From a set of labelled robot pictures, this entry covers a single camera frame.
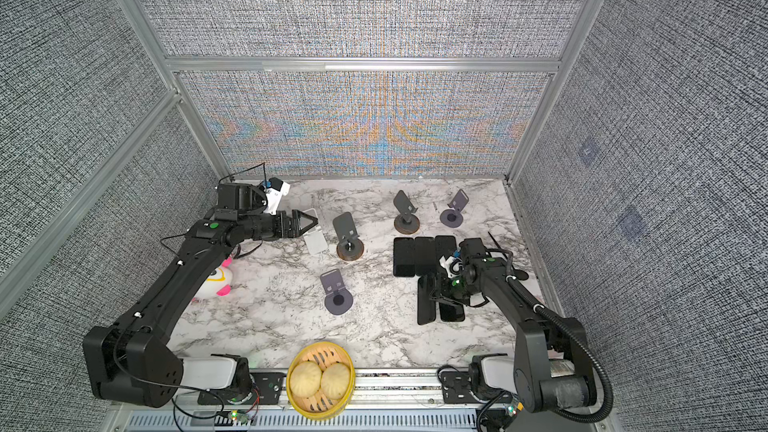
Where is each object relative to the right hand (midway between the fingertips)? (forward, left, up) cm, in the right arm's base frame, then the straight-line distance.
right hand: (434, 295), depth 85 cm
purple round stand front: (0, +28, -3) cm, 28 cm away
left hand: (+12, +34, +20) cm, 41 cm away
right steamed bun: (-22, +25, +3) cm, 34 cm away
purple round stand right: (+30, -10, -2) cm, 32 cm away
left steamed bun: (-21, +33, +3) cm, 39 cm away
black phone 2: (+15, +1, -4) cm, 15 cm away
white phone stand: (+20, +37, -2) cm, 42 cm away
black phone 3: (+20, -6, -4) cm, 21 cm away
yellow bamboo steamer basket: (-27, +29, -1) cm, 40 cm away
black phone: (+17, +8, -8) cm, 20 cm away
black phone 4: (0, +2, -4) cm, 4 cm away
